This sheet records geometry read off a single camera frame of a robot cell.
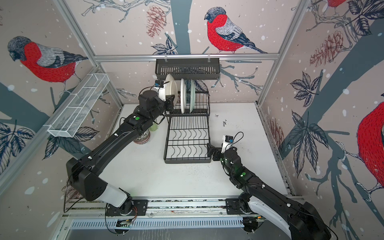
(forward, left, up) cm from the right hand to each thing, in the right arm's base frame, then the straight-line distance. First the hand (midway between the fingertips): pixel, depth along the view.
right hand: (213, 145), depth 81 cm
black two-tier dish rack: (+16, +18, -10) cm, 26 cm away
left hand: (+14, +21, +26) cm, 36 cm away
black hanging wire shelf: (+54, +16, +15) cm, 58 cm away
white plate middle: (+16, +16, +22) cm, 32 cm away
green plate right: (+17, +11, +22) cm, 30 cm away
